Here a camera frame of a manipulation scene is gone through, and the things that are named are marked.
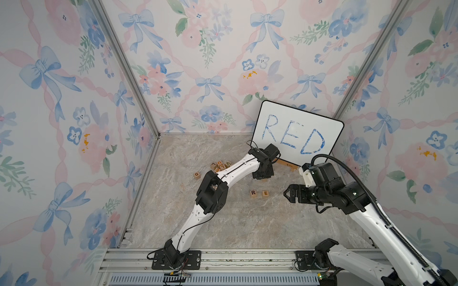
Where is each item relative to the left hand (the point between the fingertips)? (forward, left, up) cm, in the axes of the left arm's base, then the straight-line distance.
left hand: (270, 175), depth 93 cm
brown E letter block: (-8, +3, -4) cm, 10 cm away
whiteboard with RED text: (+16, -16, +13) cm, 26 cm away
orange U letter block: (+11, +27, -4) cm, 30 cm away
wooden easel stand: (+7, -13, -2) cm, 15 cm away
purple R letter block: (-8, +9, -4) cm, 13 cm away
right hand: (-17, -6, +14) cm, 22 cm away
